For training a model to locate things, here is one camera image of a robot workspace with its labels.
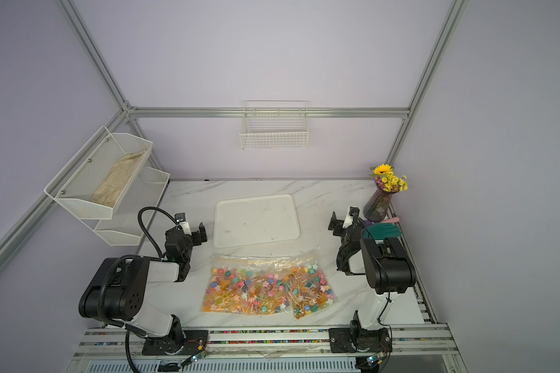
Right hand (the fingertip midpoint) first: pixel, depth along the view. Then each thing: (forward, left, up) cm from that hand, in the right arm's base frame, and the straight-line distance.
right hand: (345, 216), depth 96 cm
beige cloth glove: (+1, +85, +23) cm, 88 cm away
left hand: (-4, +65, 0) cm, 65 cm away
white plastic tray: (+4, +41, -7) cm, 42 cm away
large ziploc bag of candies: (-26, +40, -6) cm, 48 cm away
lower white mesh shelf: (-12, +71, +24) cm, 76 cm away
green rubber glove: (-3, -17, -8) cm, 19 cm away
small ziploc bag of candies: (-27, +17, -6) cm, 33 cm away
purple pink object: (+2, -22, -6) cm, 23 cm away
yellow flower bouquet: (+6, -14, +16) cm, 22 cm away
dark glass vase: (+4, -14, +1) cm, 14 cm away
